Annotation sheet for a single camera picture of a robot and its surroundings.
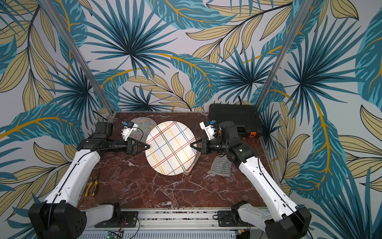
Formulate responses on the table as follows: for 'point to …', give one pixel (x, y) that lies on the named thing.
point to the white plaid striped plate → (170, 153)
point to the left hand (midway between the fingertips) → (144, 147)
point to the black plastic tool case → (246, 117)
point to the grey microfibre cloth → (221, 166)
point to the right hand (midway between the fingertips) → (191, 145)
